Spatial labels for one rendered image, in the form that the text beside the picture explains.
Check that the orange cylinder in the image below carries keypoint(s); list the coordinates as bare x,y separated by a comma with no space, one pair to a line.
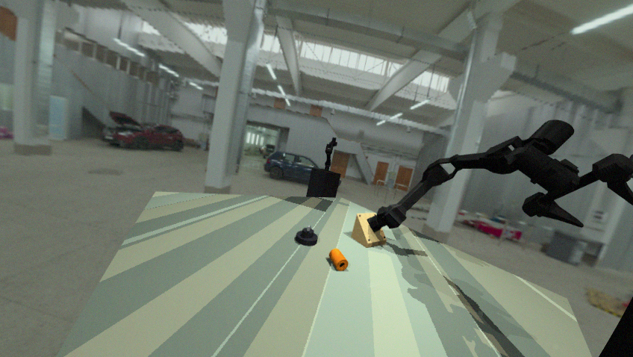
338,259

